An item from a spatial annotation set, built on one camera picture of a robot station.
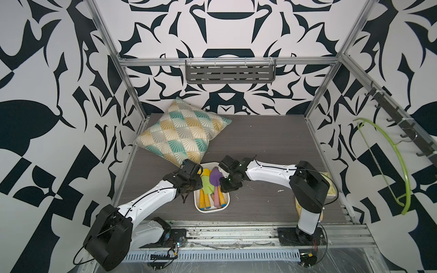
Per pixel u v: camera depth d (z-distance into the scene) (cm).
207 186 87
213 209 81
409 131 55
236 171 66
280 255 71
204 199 83
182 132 90
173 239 74
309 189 48
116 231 40
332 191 85
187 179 65
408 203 57
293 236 74
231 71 94
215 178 90
